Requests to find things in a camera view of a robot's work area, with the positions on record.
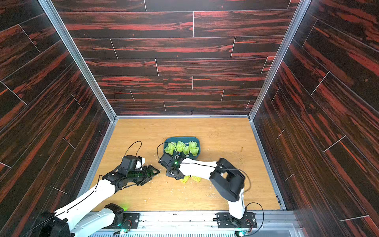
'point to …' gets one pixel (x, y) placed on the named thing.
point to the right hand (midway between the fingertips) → (174, 170)
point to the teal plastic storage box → (186, 139)
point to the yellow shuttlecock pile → (171, 145)
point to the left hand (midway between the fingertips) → (157, 174)
